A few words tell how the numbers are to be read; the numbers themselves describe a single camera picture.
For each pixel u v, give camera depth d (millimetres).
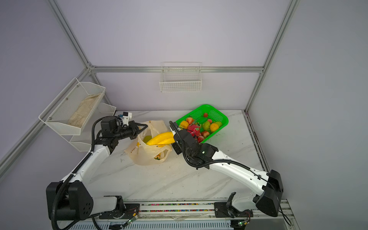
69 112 751
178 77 1075
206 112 1144
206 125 1033
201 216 732
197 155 506
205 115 1147
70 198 400
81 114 781
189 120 1021
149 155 724
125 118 748
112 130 628
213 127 1006
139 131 734
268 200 381
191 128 935
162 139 761
